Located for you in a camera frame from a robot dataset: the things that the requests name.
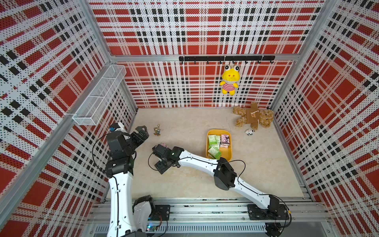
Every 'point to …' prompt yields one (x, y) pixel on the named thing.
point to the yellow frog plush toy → (230, 76)
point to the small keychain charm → (157, 131)
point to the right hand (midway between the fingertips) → (165, 164)
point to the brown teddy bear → (254, 116)
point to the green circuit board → (151, 228)
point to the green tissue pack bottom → (215, 152)
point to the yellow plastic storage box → (225, 152)
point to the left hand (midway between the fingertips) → (143, 131)
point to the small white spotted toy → (249, 132)
